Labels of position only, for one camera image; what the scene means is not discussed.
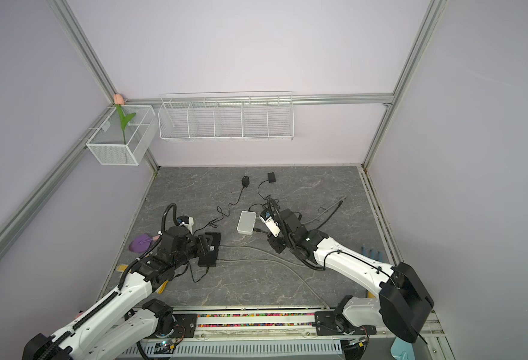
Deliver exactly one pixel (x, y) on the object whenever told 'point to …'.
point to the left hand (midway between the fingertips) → (208, 241)
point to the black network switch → (209, 259)
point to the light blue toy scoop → (401, 349)
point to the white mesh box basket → (121, 139)
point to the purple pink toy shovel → (141, 243)
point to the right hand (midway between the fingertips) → (273, 232)
